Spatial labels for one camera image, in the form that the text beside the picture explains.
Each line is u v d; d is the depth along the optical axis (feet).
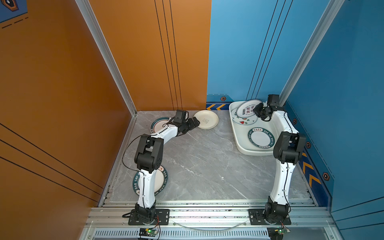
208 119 3.80
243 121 3.57
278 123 2.30
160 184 2.74
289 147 1.97
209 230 2.33
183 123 2.73
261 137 3.39
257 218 2.38
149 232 2.32
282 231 2.28
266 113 2.66
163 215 2.43
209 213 2.54
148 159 1.87
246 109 3.55
